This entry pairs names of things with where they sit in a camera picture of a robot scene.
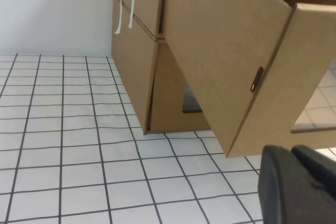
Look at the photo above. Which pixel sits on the lower cardboard shoebox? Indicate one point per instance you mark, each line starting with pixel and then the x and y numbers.
pixel 152 78

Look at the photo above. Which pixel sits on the white tape strip right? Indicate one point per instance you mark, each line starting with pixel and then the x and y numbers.
pixel 131 14

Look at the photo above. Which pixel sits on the white tape strip left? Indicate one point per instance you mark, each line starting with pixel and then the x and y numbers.
pixel 118 29

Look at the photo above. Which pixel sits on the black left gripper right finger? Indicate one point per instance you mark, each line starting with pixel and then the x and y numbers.
pixel 321 168

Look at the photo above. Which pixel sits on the white grid tablecloth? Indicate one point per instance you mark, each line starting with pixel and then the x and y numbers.
pixel 72 151

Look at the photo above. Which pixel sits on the cardboard shoebox drawer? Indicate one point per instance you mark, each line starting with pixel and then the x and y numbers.
pixel 253 66

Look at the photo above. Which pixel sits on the white tape strip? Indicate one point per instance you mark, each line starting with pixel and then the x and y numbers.
pixel 131 14
pixel 118 29

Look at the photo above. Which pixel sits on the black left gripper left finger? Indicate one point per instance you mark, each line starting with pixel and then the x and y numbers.
pixel 288 193

